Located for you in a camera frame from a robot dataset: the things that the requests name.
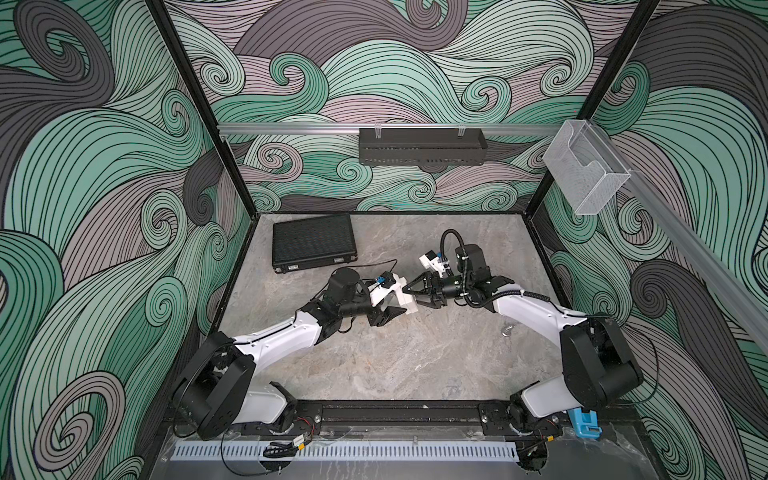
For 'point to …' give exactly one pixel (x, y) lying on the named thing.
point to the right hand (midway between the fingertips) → (405, 299)
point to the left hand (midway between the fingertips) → (399, 295)
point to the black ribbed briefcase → (313, 242)
